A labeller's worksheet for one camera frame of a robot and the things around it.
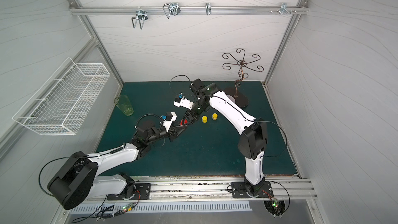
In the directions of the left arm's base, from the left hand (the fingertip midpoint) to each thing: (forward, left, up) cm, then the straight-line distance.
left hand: (185, 125), depth 77 cm
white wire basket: (0, +55, +14) cm, 57 cm away
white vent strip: (-33, +37, -20) cm, 54 cm away
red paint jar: (-2, -1, +7) cm, 7 cm away
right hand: (+3, 0, +1) cm, 3 cm away
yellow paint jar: (+16, -16, -15) cm, 27 cm away
